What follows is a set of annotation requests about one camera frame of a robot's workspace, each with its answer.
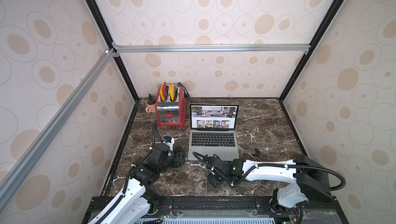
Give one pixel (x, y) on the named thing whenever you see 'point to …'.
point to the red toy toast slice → (164, 90)
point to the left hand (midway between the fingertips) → (185, 155)
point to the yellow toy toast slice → (172, 92)
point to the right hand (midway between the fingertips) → (210, 183)
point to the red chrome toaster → (170, 105)
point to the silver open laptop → (214, 130)
